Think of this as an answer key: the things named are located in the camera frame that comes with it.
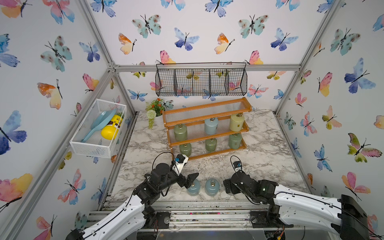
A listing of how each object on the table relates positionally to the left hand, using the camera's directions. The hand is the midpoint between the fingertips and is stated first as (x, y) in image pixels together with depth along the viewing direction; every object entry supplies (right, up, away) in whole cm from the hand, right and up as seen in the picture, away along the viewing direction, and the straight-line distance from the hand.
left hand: (192, 167), depth 76 cm
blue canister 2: (+10, -10, +2) cm, 14 cm away
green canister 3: (+11, +9, +17) cm, 22 cm away
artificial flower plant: (-27, +32, +28) cm, 51 cm away
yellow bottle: (-38, +18, -6) cm, 43 cm away
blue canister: (+1, -11, +1) cm, 11 cm away
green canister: (-7, +18, +6) cm, 20 cm away
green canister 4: (+25, +12, +18) cm, 33 cm away
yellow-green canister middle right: (+25, +23, +10) cm, 35 cm away
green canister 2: (-5, +7, +15) cm, 17 cm away
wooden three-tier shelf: (+1, +26, +3) cm, 26 cm away
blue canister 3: (+10, +21, +9) cm, 25 cm away
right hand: (+20, -8, +5) cm, 22 cm away
